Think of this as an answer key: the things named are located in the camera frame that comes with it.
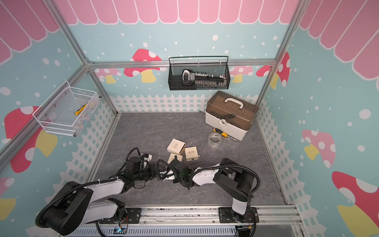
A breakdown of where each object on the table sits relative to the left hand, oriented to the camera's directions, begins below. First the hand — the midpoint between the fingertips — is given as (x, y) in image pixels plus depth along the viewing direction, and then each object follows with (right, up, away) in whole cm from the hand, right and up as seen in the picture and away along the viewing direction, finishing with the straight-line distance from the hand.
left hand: (164, 172), depth 86 cm
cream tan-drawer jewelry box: (+16, +9, +8) cm, 20 cm away
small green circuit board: (-20, -25, -14) cm, 35 cm away
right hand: (+4, +2, +3) cm, 5 cm away
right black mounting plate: (+35, -19, -10) cm, 41 cm away
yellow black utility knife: (-42, +35, -10) cm, 55 cm away
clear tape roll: (+33, +18, +19) cm, 42 cm away
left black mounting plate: (-14, -18, -12) cm, 26 cm away
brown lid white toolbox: (+40, +35, +6) cm, 53 cm away
